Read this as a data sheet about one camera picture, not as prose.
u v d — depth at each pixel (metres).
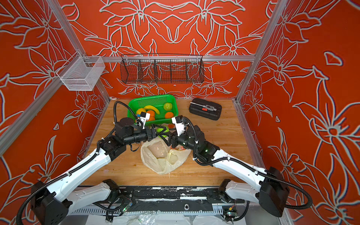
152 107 1.10
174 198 0.73
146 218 0.67
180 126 0.61
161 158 0.84
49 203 0.37
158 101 1.17
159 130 0.66
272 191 0.39
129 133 0.55
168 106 1.07
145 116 0.67
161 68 0.99
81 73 0.92
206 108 1.04
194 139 0.52
